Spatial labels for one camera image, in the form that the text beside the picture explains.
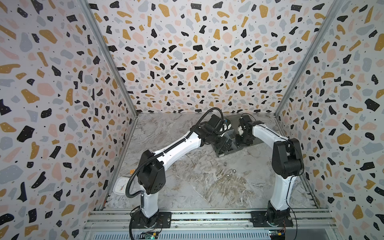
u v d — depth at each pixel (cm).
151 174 46
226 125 76
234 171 90
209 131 62
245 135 80
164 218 75
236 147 97
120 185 82
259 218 74
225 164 93
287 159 54
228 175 89
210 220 76
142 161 49
